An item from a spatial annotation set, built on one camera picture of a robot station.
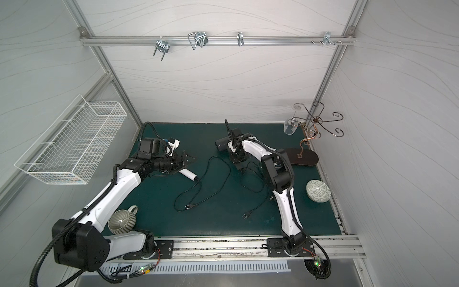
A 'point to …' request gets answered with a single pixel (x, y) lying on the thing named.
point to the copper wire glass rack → (314, 124)
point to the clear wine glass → (291, 125)
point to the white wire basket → (69, 150)
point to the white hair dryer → (189, 174)
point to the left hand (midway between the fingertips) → (192, 162)
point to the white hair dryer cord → (190, 207)
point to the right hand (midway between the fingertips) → (236, 159)
